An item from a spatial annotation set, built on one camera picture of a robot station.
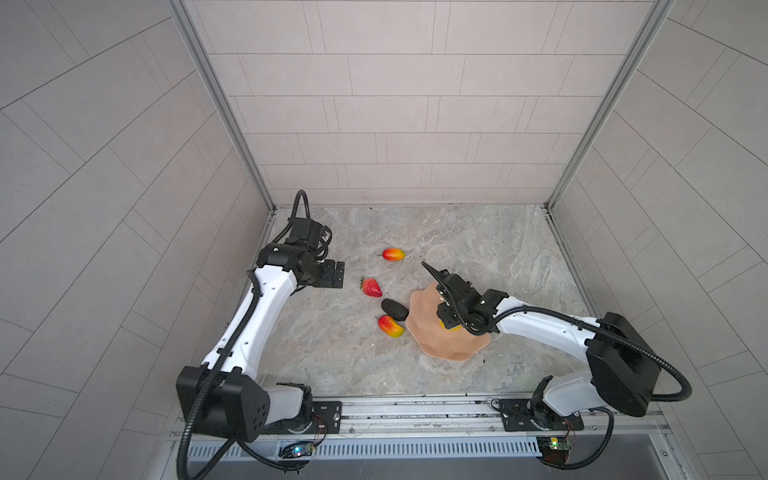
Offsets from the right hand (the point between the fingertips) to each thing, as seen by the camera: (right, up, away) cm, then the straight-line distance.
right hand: (443, 313), depth 86 cm
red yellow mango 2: (-16, -3, -3) cm, 16 cm away
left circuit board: (-36, -24, -21) cm, 48 cm away
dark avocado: (-14, +1, +1) cm, 14 cm away
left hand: (-31, +13, -7) cm, 34 cm away
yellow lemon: (+1, -1, -12) cm, 12 cm away
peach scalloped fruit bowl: (-6, -2, 0) cm, 6 cm away
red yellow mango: (-15, +16, +13) cm, 25 cm away
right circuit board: (+23, -26, -18) cm, 39 cm away
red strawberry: (-22, +7, +5) cm, 23 cm away
